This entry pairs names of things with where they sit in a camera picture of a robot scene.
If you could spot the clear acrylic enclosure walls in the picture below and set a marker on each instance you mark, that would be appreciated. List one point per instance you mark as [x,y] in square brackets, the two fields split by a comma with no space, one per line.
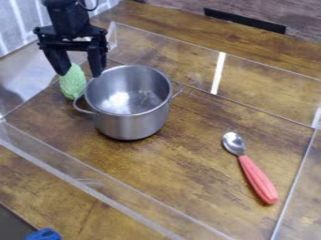
[174,186]

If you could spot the blue object at corner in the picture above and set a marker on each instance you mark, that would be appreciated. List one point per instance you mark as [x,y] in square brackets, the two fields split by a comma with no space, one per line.
[44,234]

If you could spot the green bumpy toy vegetable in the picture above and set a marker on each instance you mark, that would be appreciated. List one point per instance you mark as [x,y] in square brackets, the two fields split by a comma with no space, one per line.
[72,82]

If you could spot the red handled metal spoon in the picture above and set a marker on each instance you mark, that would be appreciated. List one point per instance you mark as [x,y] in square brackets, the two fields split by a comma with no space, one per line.
[259,181]

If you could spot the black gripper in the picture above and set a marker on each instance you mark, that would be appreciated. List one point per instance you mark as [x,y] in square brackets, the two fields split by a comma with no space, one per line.
[88,40]

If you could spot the silver metal pot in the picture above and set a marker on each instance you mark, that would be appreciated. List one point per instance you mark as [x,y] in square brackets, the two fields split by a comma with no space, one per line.
[127,100]

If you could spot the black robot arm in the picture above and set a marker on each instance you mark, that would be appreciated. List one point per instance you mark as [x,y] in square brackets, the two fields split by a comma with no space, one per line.
[71,33]

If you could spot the black strip on table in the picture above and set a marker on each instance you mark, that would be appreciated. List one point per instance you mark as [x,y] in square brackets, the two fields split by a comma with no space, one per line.
[269,26]

